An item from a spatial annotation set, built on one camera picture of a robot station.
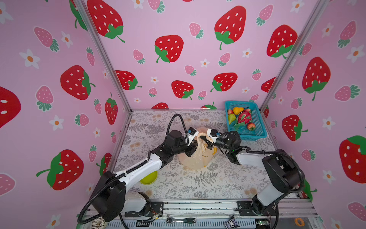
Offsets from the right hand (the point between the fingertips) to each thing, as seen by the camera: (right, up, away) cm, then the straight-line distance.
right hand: (198, 134), depth 79 cm
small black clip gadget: (+15, -42, -12) cm, 46 cm away
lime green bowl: (-30, -28, +7) cm, 42 cm away
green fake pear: (+28, +10, +30) cm, 42 cm away
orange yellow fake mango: (+33, +16, +33) cm, 50 cm away
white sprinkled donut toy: (-50, -43, -11) cm, 67 cm away
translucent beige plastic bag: (0, -15, +1) cm, 15 cm away
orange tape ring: (+51, -43, -9) cm, 68 cm away
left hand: (0, -5, -1) cm, 5 cm away
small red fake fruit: (+28, +16, +35) cm, 48 cm away
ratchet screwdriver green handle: (-6, -43, -9) cm, 44 cm away
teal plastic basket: (+45, 0, +19) cm, 49 cm away
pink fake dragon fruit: (+36, +10, +25) cm, 45 cm away
